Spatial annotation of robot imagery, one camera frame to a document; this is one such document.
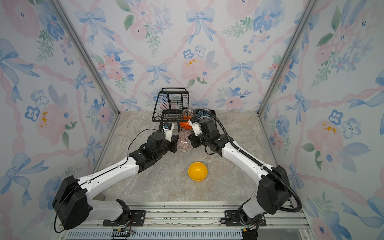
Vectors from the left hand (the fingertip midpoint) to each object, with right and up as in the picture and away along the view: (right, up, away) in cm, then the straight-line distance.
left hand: (179, 135), depth 79 cm
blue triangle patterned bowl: (+14, +15, +35) cm, 40 cm away
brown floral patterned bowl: (+1, +15, +34) cm, 37 cm away
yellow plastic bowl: (+10, -21, +7) cm, 25 cm away
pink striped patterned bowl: (+3, -5, +3) cm, 6 cm away
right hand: (+6, 0, +3) cm, 7 cm away
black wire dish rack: (-9, +20, +34) cm, 40 cm away
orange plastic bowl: (+3, +5, +28) cm, 29 cm away
